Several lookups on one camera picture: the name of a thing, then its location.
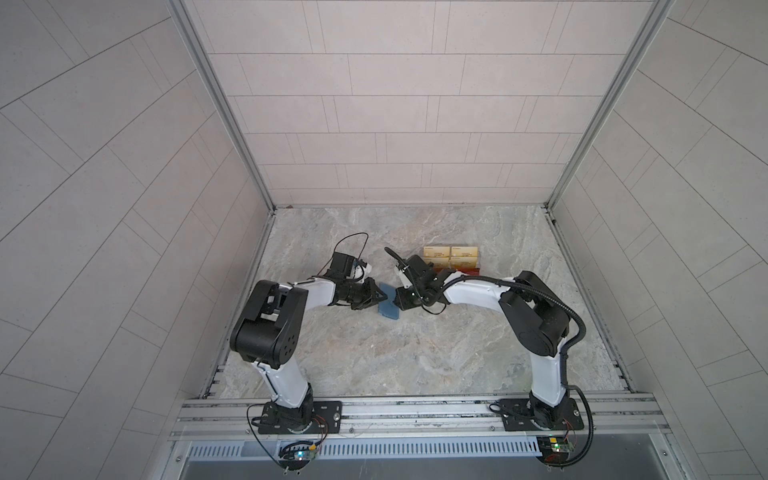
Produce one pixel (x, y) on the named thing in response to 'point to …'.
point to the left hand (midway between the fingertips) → (392, 293)
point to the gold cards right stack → (464, 257)
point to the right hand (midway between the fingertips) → (394, 304)
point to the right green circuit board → (554, 450)
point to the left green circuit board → (296, 455)
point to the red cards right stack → (470, 271)
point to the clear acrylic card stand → (464, 259)
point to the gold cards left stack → (439, 256)
